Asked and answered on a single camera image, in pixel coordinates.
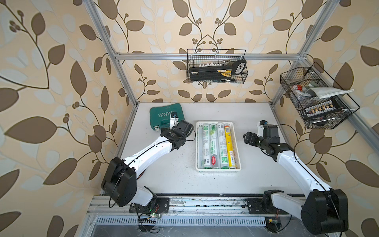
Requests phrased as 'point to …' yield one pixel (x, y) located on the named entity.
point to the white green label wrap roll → (206, 145)
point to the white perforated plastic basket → (236, 151)
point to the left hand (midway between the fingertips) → (174, 128)
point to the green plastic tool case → (160, 116)
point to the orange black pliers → (139, 177)
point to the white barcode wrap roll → (223, 156)
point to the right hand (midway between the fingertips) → (250, 137)
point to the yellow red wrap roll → (231, 154)
